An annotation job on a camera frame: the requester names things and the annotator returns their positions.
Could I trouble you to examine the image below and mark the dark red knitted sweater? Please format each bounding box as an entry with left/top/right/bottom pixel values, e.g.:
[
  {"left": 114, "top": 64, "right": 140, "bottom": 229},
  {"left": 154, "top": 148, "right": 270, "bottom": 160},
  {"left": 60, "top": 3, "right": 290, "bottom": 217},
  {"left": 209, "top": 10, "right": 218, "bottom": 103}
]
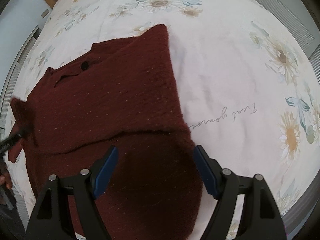
[{"left": 8, "top": 24, "right": 202, "bottom": 239}]

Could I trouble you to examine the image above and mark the person's left hand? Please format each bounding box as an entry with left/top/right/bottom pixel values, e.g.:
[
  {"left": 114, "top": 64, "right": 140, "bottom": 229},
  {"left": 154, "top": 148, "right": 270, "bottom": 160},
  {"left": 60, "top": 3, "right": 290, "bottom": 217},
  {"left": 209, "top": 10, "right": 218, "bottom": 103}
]
[{"left": 0, "top": 161, "right": 12, "bottom": 190}]

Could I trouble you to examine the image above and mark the white floral bed duvet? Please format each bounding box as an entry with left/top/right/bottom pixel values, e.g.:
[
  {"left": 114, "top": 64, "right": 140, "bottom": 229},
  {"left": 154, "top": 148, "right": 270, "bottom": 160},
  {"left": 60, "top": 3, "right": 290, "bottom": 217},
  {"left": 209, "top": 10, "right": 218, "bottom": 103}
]
[{"left": 7, "top": 0, "right": 319, "bottom": 239}]

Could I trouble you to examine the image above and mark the white ribbed wardrobe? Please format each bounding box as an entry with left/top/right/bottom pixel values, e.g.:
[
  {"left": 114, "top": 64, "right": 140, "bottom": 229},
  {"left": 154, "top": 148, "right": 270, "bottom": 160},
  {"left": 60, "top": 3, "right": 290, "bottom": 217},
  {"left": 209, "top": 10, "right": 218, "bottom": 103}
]
[{"left": 235, "top": 0, "right": 320, "bottom": 58}]

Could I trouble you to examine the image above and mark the wall socket plate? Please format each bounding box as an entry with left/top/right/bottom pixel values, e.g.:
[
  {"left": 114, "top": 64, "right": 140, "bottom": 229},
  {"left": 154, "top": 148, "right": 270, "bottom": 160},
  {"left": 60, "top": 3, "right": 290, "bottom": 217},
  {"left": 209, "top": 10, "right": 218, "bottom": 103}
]
[{"left": 41, "top": 9, "right": 50, "bottom": 18}]

